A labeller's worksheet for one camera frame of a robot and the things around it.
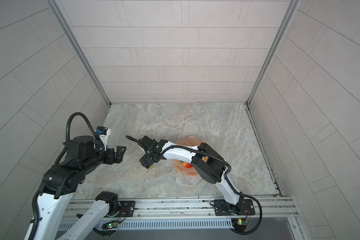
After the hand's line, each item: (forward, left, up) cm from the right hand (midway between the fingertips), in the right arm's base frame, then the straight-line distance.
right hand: (148, 158), depth 86 cm
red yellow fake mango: (-7, -3, +6) cm, 10 cm away
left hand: (-4, +7, +23) cm, 24 cm away
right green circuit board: (-33, -46, -4) cm, 57 cm away
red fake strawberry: (-5, -22, +1) cm, 22 cm away
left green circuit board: (-30, +12, +1) cm, 33 cm away
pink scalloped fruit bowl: (+10, -26, 0) cm, 28 cm away
